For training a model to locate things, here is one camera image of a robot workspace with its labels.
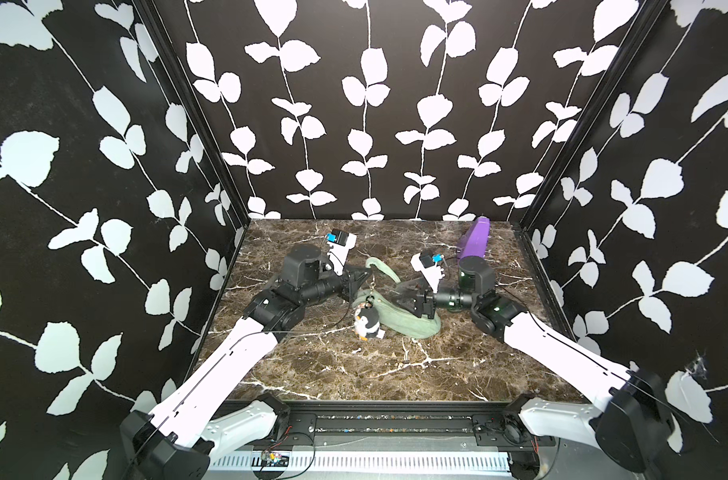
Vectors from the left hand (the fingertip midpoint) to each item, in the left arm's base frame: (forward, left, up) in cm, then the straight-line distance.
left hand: (372, 268), depth 67 cm
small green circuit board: (-33, +26, -33) cm, 53 cm away
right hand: (-3, -5, -6) cm, 9 cm away
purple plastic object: (+26, -38, -21) cm, 50 cm away
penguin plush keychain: (-5, +2, -16) cm, 17 cm away
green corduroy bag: (-3, -6, -19) cm, 20 cm away
